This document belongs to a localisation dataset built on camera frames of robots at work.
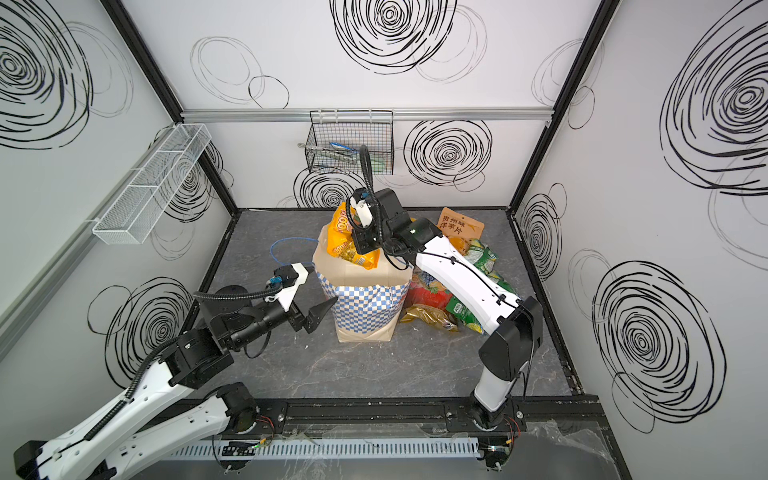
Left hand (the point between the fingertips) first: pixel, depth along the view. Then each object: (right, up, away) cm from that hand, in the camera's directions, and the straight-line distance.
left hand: (323, 283), depth 63 cm
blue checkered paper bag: (+9, -6, +8) cm, 13 cm away
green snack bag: (+36, -13, +23) cm, 45 cm away
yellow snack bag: (+2, +9, +11) cm, 14 cm away
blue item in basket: (-2, +38, +28) cm, 47 cm away
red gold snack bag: (+26, -9, +27) cm, 38 cm away
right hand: (+6, +12, +13) cm, 19 cm away
